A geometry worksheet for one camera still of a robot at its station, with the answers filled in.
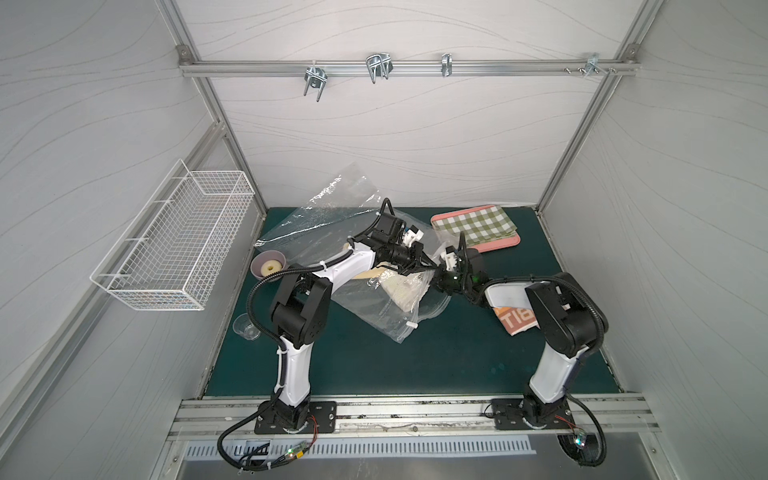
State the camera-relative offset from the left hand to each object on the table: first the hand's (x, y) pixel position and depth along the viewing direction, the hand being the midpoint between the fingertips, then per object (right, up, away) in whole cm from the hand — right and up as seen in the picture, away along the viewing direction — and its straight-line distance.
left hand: (439, 268), depth 83 cm
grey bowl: (-56, 0, +18) cm, 59 cm away
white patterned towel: (-10, -8, +9) cm, 15 cm away
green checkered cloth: (+20, +13, +32) cm, 40 cm away
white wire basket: (-65, +7, -14) cm, 67 cm away
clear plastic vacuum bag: (-39, +15, +32) cm, 53 cm away
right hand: (-5, -3, +10) cm, 12 cm away
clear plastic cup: (-57, -17, +3) cm, 60 cm away
